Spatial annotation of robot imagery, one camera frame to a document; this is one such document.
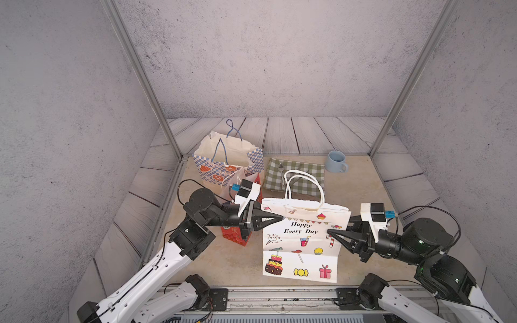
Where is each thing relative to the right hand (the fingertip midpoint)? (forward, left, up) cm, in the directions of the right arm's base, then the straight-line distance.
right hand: (332, 228), depth 51 cm
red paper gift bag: (+13, +32, -33) cm, 48 cm away
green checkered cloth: (+53, +12, -37) cm, 66 cm away
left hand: (0, +13, +2) cm, 13 cm away
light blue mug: (+52, -19, -32) cm, 64 cm away
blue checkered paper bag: (+35, +37, -9) cm, 52 cm away
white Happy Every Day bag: (-2, +8, -6) cm, 10 cm away
